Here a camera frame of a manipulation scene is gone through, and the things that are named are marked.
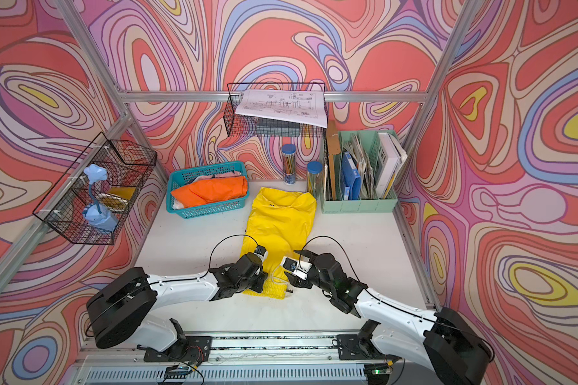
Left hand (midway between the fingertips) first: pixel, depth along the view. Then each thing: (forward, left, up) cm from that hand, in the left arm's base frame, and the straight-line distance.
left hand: (268, 277), depth 87 cm
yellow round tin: (+11, +45, +29) cm, 55 cm away
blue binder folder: (+33, -33, +18) cm, 50 cm away
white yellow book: (+40, -48, +25) cm, 67 cm away
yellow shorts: (+24, -4, +1) cm, 25 cm away
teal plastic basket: (+47, +45, +7) cm, 65 cm away
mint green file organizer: (+36, -36, +20) cm, 55 cm away
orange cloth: (+33, +29, +11) cm, 46 cm away
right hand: (+1, -10, +9) cm, 13 cm away
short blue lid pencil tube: (+38, -19, +14) cm, 45 cm away
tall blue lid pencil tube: (+51, -7, +12) cm, 52 cm away
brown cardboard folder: (+36, -24, +32) cm, 53 cm away
